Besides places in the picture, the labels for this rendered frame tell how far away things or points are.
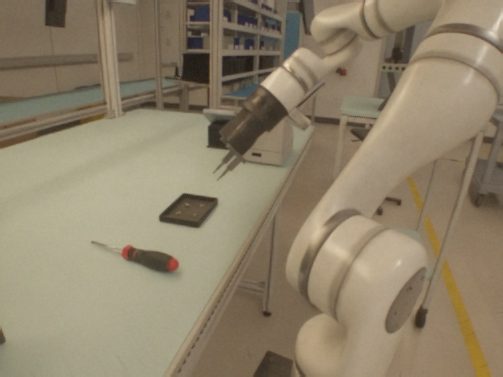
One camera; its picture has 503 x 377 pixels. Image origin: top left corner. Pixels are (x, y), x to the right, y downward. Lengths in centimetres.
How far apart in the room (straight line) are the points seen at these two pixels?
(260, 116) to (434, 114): 35
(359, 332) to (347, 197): 11
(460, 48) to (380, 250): 19
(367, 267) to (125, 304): 32
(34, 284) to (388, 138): 49
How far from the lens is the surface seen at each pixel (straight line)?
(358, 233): 28
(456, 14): 38
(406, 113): 32
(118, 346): 43
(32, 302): 52
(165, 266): 50
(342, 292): 27
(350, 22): 61
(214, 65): 283
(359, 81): 660
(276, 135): 91
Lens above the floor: 131
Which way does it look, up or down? 23 degrees down
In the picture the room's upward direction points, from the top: 3 degrees clockwise
